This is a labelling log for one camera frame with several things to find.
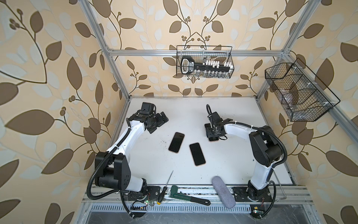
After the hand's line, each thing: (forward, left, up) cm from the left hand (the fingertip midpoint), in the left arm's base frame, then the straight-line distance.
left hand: (165, 120), depth 85 cm
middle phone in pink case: (-13, -21, -17) cm, 30 cm away
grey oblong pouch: (-38, -36, -13) cm, 54 cm away
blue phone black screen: (-4, -30, -15) cm, 34 cm away
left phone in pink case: (-6, -7, -16) cm, 19 cm away
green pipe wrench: (-37, -8, -16) cm, 40 cm away
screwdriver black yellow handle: (-35, -2, -16) cm, 39 cm away
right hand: (+1, -31, -16) cm, 35 cm away
